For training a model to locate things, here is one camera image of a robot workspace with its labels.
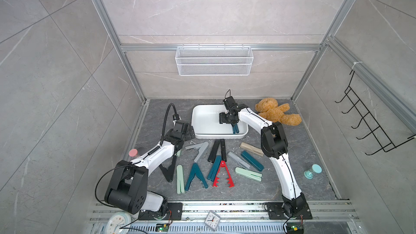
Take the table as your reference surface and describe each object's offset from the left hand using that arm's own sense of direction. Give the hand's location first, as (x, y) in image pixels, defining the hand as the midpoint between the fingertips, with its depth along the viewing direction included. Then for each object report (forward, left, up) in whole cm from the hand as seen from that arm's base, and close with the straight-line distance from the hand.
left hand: (186, 129), depth 91 cm
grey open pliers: (-8, -9, -9) cm, 14 cm away
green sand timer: (-24, -65, -2) cm, 70 cm away
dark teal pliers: (+4, -30, -9) cm, 32 cm away
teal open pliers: (-21, -6, -10) cm, 24 cm away
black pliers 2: (-10, -21, -8) cm, 24 cm away
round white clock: (-43, +27, -7) cm, 51 cm away
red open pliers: (-17, -20, -9) cm, 28 cm away
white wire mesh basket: (+38, -18, +19) cm, 46 cm away
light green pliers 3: (-11, +5, -8) cm, 14 cm away
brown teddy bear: (+17, -52, -3) cm, 55 cm away
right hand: (+12, -24, -8) cm, 28 cm away
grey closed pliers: (-18, -30, -7) cm, 36 cm away
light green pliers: (-24, -33, -8) cm, 42 cm away
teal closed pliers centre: (-19, -16, -10) cm, 27 cm away
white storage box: (+10, -11, -8) cm, 17 cm away
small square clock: (-43, -13, -8) cm, 46 cm away
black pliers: (-10, -15, -9) cm, 20 cm away
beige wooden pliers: (-11, -36, -5) cm, 39 cm away
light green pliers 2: (-28, +2, -9) cm, 29 cm away
